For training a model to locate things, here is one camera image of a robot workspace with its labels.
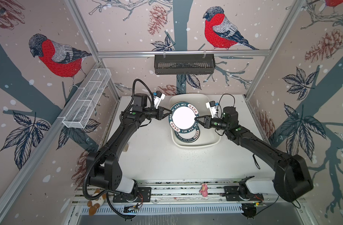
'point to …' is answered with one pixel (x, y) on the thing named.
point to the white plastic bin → (208, 138)
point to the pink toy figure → (204, 191)
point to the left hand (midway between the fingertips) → (173, 109)
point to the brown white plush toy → (95, 204)
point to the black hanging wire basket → (184, 64)
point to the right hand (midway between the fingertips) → (196, 117)
